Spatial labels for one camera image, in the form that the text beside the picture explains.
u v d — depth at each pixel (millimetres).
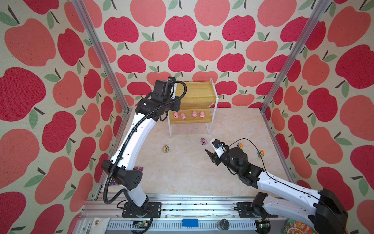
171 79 613
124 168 422
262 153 932
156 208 748
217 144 638
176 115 932
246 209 734
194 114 940
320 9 704
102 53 867
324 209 401
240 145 963
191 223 689
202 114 933
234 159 584
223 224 620
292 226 689
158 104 477
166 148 954
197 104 804
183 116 930
